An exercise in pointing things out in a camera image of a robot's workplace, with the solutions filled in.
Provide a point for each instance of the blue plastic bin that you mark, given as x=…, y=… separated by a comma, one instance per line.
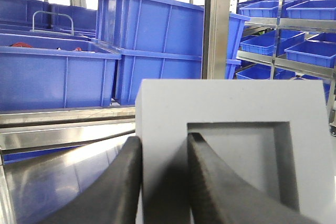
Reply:
x=157, y=24
x=84, y=16
x=39, y=77
x=157, y=77
x=15, y=9

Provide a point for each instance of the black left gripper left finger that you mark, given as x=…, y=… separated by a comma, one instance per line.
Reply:
x=115, y=195

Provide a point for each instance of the row of blue bins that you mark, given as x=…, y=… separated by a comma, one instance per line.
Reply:
x=309, y=53

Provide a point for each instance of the red cloth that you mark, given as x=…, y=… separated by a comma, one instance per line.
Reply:
x=21, y=44

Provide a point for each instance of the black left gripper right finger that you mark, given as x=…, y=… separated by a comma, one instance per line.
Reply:
x=210, y=195

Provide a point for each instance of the grey block with square hole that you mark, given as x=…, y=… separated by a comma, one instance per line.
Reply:
x=236, y=103

